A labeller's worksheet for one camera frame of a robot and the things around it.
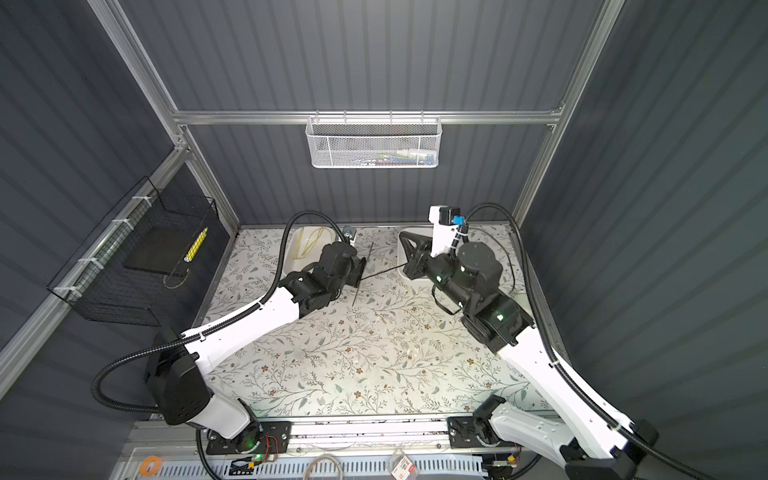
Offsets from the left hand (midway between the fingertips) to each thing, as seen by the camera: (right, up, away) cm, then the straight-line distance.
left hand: (344, 253), depth 81 cm
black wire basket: (-50, -3, -10) cm, 51 cm away
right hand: (+15, +3, -21) cm, 26 cm away
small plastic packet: (+15, -49, -13) cm, 53 cm away
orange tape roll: (-43, -51, -11) cm, 67 cm away
